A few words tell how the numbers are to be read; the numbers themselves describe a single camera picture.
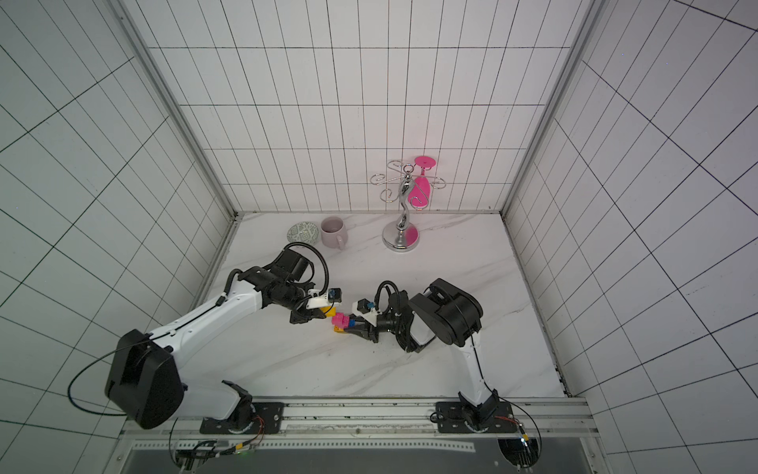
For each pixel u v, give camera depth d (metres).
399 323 0.76
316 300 0.71
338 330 0.86
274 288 0.60
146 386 0.40
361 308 0.77
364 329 0.81
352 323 0.86
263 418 0.72
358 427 0.72
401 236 1.10
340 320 0.83
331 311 0.80
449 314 0.54
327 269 0.68
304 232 1.10
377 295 0.78
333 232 1.05
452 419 0.71
